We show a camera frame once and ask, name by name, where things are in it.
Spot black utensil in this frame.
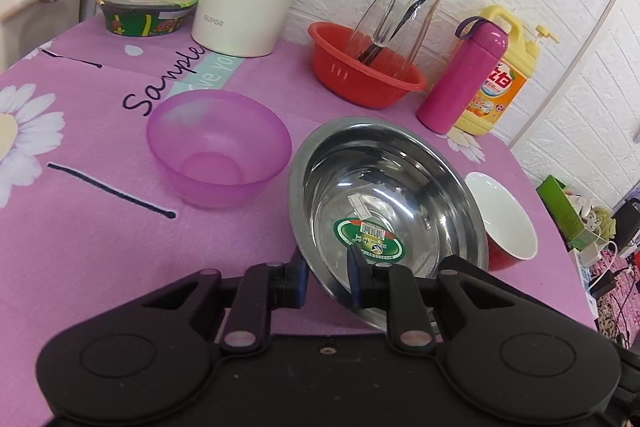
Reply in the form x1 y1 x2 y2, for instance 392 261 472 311
357 0 455 62

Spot green box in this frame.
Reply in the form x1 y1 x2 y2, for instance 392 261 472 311
536 175 596 250

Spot clear glass pitcher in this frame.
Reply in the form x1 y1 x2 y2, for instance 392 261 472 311
348 0 452 80

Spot pink thermos bottle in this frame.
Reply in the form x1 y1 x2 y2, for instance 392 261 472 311
416 18 511 136

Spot red bowl with white inside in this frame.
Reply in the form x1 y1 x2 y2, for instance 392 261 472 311
465 172 538 273

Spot pink patterned cloth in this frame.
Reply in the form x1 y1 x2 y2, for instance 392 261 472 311
595 252 640 348

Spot purple plastic bowl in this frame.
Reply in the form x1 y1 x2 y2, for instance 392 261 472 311
146 90 293 208

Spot black case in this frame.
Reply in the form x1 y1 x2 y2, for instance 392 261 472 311
614 199 640 255

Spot stainless steel bowl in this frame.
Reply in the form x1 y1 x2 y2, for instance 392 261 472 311
288 117 490 333

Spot green instant noodle bowl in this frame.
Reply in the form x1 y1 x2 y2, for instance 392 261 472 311
96 0 200 38

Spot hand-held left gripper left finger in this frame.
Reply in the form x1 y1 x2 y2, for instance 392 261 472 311
142 249 308 354

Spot yellow detergent bottle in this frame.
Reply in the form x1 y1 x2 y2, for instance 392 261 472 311
452 5 560 136

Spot red plastic colander basket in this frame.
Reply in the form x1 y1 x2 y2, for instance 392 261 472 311
307 22 427 110

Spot pink floral tablecloth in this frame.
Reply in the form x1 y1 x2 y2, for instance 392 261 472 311
0 14 601 423

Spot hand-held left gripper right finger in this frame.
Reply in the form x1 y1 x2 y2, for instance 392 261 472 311
348 247 516 352

